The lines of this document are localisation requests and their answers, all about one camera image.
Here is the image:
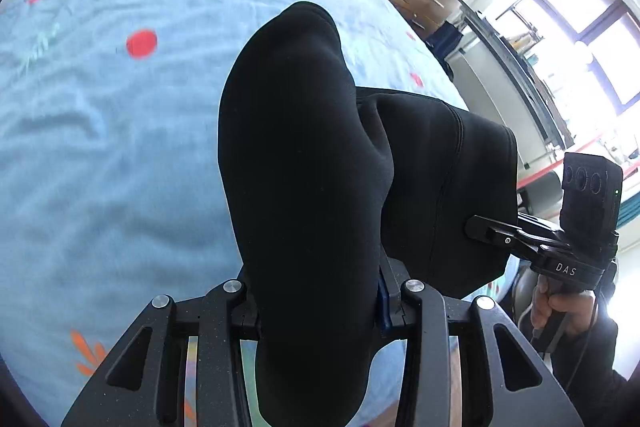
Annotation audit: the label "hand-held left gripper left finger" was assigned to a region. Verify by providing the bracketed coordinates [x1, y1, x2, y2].
[60, 279, 263, 427]

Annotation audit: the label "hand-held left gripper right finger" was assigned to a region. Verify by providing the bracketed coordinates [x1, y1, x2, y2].
[372, 264, 586, 427]

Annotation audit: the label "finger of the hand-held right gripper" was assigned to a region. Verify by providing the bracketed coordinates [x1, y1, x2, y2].
[466, 214, 571, 260]

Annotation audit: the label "black pants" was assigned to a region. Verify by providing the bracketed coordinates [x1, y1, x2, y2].
[217, 1, 519, 427]

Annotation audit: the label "person's right forearm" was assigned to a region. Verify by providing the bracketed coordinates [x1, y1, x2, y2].
[549, 307, 632, 427]

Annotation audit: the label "person's right hand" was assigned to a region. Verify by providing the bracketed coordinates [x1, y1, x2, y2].
[531, 279, 609, 339]

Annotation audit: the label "white radiator cabinet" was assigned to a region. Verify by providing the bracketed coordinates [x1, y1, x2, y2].
[444, 51, 551, 168]

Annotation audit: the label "dark desk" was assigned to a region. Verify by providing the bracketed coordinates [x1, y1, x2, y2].
[457, 0, 572, 154]

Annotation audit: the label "black bag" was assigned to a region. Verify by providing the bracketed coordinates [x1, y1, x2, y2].
[429, 23, 467, 68]

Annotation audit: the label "window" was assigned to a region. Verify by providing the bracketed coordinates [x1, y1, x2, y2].
[490, 0, 640, 118]

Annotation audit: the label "blue printed bed sheet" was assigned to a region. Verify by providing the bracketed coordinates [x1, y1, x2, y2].
[0, 0, 517, 427]

